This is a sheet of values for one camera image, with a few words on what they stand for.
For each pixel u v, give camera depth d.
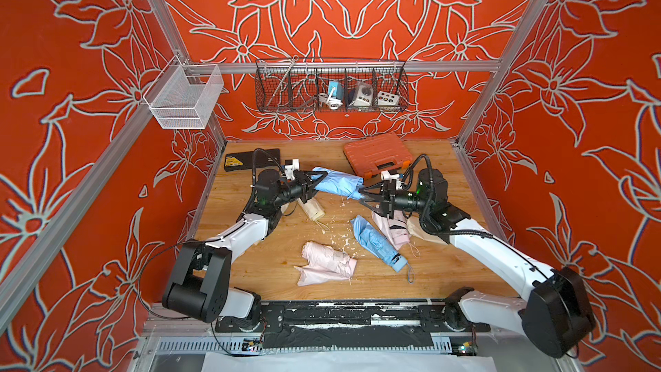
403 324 0.73
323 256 0.81
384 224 0.90
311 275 0.78
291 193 0.72
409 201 0.64
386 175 0.74
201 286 0.43
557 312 0.39
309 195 0.74
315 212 0.91
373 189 0.68
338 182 0.73
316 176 0.76
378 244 0.83
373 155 1.09
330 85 0.83
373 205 0.69
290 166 0.78
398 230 0.88
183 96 0.93
